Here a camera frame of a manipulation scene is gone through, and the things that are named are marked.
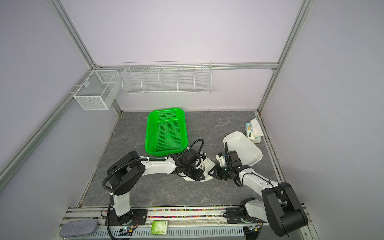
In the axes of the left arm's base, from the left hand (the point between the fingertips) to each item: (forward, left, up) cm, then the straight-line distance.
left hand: (204, 180), depth 84 cm
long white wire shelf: (+61, +20, +28) cm, 70 cm away
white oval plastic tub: (+15, -30, -1) cm, 34 cm away
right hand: (+3, -3, +1) cm, 5 cm away
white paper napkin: (+6, -2, +1) cm, 7 cm away
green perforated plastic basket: (+37, +24, -2) cm, 45 cm away
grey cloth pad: (-18, +61, +1) cm, 64 cm away
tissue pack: (+29, -36, +4) cm, 47 cm away
